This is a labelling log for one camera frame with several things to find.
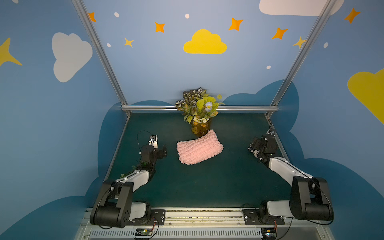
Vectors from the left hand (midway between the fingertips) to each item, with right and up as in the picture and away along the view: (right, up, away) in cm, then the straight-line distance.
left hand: (156, 142), depth 91 cm
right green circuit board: (+60, -43, -19) cm, 76 cm away
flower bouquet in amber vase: (+26, +23, +6) cm, 35 cm away
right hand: (+68, +2, 0) cm, 68 cm away
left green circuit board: (-1, -42, -19) cm, 46 cm away
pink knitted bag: (+21, -5, -2) cm, 22 cm away
